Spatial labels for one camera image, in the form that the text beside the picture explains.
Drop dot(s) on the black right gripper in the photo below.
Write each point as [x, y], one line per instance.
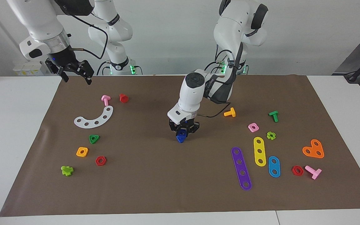
[64, 61]

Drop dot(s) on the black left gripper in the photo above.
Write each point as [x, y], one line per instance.
[183, 124]

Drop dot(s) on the blue square nut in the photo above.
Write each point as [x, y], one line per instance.
[183, 135]

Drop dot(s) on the blue triangle-head screw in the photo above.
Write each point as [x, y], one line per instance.
[180, 140]

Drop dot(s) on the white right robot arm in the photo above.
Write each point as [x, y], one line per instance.
[39, 18]

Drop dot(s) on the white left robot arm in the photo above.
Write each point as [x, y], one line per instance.
[192, 97]

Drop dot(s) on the pink plastic screw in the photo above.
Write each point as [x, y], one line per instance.
[316, 172]
[105, 100]

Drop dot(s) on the orange plastic screw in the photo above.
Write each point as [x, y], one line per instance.
[231, 113]

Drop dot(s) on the red plastic screw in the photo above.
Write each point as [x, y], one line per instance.
[123, 98]

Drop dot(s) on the pink square nut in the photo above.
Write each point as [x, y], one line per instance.
[250, 128]

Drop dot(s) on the green triangle nut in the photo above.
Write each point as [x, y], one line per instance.
[90, 136]

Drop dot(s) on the orange square nut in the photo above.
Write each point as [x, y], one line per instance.
[78, 152]

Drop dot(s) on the lime green cross nut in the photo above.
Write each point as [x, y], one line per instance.
[268, 136]

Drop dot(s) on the green plastic screw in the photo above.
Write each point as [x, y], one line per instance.
[274, 115]

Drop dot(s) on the red hexagon nut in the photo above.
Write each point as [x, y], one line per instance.
[293, 171]
[97, 161]

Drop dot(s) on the lime green cross-head screw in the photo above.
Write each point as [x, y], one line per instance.
[67, 170]

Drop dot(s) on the white box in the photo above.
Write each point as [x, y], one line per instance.
[30, 68]

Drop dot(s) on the white curved five-hole strip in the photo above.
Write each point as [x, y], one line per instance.
[100, 119]

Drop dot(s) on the brown table mat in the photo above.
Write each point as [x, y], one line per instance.
[180, 187]

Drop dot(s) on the purple four-hole strip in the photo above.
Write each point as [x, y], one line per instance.
[237, 157]

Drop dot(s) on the yellow three-hole strip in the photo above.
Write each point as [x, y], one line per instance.
[259, 147]

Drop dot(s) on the light blue two-hole strip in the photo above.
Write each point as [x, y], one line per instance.
[274, 167]

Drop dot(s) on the orange three-hole corner plate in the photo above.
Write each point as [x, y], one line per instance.
[313, 149]

